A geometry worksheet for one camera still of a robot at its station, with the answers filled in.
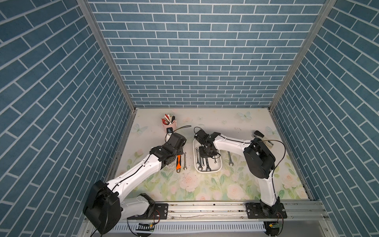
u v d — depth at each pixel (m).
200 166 0.89
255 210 0.73
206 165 0.89
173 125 0.97
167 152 0.59
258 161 0.53
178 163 0.91
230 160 0.92
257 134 1.00
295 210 0.76
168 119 1.02
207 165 0.89
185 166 0.90
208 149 0.72
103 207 0.39
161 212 0.73
